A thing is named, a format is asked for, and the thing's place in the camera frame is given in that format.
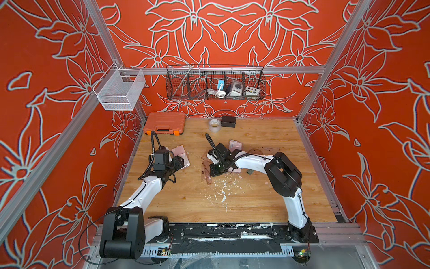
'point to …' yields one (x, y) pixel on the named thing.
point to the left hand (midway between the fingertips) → (180, 159)
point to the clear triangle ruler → (274, 150)
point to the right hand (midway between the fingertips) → (206, 174)
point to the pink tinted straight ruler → (206, 167)
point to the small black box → (228, 121)
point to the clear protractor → (256, 151)
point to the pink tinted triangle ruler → (205, 158)
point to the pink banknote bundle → (180, 151)
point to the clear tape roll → (214, 129)
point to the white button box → (252, 91)
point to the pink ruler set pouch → (233, 145)
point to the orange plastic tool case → (172, 123)
